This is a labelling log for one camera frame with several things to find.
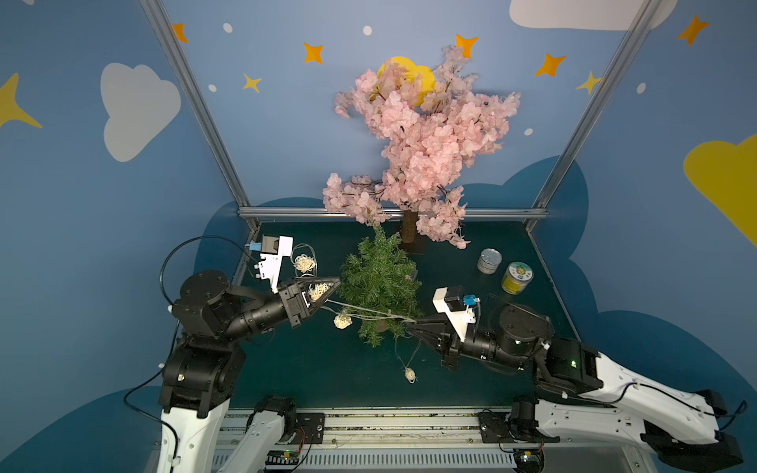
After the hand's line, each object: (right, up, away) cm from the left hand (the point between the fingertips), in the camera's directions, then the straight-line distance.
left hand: (338, 277), depth 50 cm
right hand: (+15, -8, +5) cm, 18 cm away
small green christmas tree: (+7, -4, +20) cm, 22 cm away
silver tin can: (+46, +1, +54) cm, 71 cm away
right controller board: (+45, -49, +23) cm, 70 cm away
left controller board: (-18, -48, +23) cm, 56 cm away
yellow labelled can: (+52, -4, +45) cm, 69 cm away
